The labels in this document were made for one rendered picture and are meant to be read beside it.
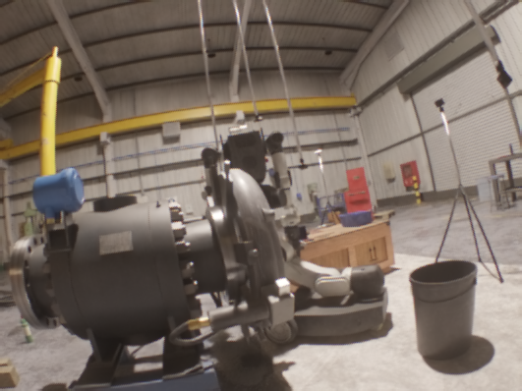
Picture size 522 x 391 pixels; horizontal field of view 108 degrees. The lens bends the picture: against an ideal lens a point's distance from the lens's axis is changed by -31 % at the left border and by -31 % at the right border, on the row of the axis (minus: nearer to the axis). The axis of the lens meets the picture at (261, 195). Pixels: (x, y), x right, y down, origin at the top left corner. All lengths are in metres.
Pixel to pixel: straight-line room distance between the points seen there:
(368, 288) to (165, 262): 1.04
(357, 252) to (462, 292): 1.43
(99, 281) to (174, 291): 0.27
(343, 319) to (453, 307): 0.60
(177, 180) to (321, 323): 11.11
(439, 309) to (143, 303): 1.11
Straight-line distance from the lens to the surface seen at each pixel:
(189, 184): 12.11
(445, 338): 1.25
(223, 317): 0.91
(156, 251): 1.01
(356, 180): 5.11
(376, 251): 2.57
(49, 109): 5.11
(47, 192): 1.10
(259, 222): 0.96
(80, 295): 1.08
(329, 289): 1.58
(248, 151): 1.65
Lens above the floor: 0.75
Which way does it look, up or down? 4 degrees up
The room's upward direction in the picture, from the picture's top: 10 degrees counter-clockwise
